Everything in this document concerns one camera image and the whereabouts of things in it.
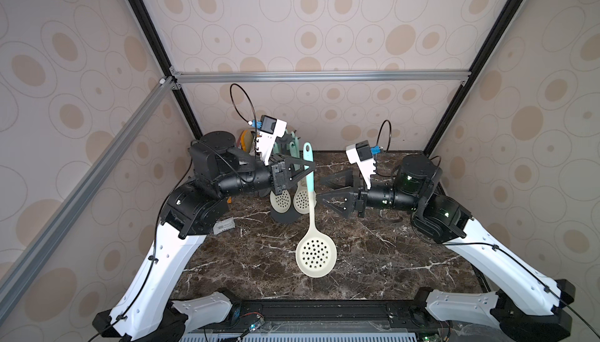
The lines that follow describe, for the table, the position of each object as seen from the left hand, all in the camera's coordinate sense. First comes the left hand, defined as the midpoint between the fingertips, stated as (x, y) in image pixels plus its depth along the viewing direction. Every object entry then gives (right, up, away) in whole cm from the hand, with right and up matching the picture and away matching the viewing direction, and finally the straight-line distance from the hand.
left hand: (318, 170), depth 46 cm
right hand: (0, -6, +2) cm, 6 cm away
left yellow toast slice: (-27, +13, +53) cm, 61 cm away
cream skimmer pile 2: (-11, -12, +41) cm, 44 cm away
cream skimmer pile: (0, -21, +9) cm, 23 cm away
